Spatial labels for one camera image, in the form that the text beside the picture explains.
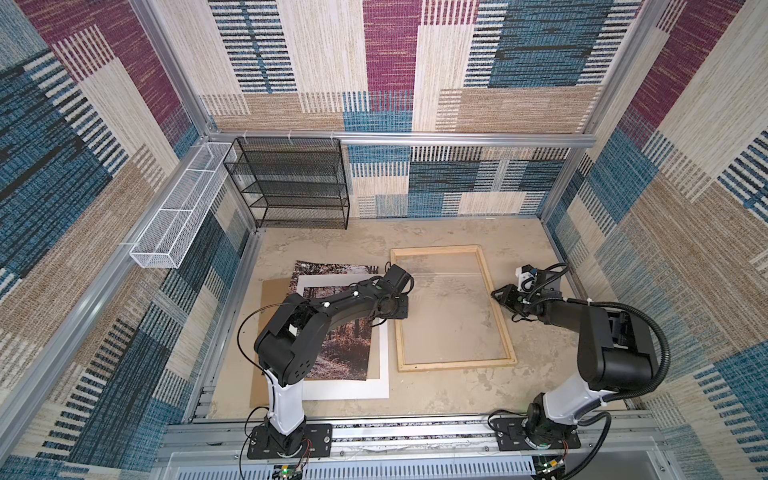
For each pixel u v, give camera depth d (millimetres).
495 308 948
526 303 758
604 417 665
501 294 896
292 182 1108
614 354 475
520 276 907
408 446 731
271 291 1022
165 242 698
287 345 508
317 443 730
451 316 992
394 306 746
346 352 873
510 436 731
